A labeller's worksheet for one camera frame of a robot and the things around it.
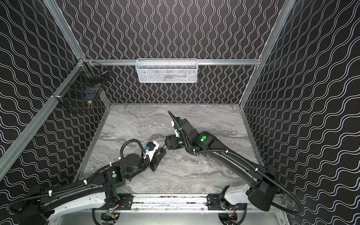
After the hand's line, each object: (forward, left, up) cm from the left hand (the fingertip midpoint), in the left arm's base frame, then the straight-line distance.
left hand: (165, 152), depth 69 cm
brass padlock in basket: (+26, +48, +7) cm, 55 cm away
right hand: (+7, -2, 0) cm, 7 cm away
